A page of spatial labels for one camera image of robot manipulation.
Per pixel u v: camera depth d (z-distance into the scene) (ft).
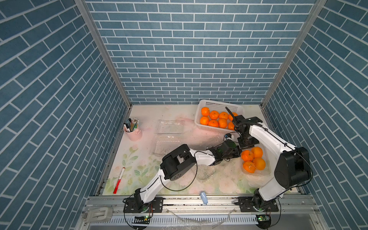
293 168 1.47
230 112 2.70
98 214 2.26
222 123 3.34
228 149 2.33
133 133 3.02
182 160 1.91
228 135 2.78
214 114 3.55
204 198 2.45
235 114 3.57
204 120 3.40
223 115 3.55
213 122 3.36
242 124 2.09
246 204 2.42
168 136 3.34
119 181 2.69
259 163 2.66
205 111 3.55
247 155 2.83
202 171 2.83
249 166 2.71
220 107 3.65
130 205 2.40
